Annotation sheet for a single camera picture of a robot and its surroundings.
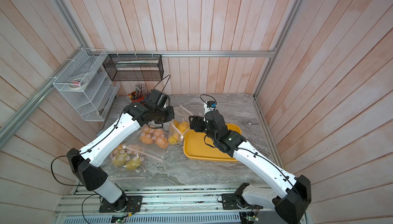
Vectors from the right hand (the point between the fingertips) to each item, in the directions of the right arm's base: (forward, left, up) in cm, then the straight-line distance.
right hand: (194, 117), depth 74 cm
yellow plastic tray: (-2, 0, -29) cm, 29 cm away
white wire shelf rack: (+8, +53, +3) cm, 53 cm away
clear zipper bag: (-2, +27, -22) cm, 34 cm away
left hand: (+1, +10, -2) cm, 11 cm away
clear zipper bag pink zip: (-16, +37, -23) cm, 47 cm away
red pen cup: (+28, +39, -17) cm, 51 cm away
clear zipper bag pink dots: (+3, +8, -9) cm, 13 cm away
